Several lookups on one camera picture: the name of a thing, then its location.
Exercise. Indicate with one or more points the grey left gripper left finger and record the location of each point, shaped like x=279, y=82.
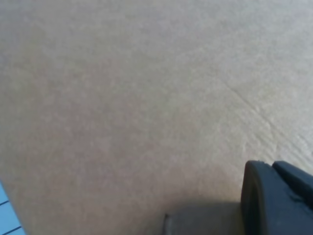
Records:
x=204, y=220

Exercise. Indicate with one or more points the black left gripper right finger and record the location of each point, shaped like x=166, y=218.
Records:
x=276, y=199

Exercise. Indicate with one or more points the brown cardboard shoebox drawer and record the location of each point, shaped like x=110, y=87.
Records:
x=114, y=113

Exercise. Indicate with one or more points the white grid tablecloth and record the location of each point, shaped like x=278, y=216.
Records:
x=9, y=222

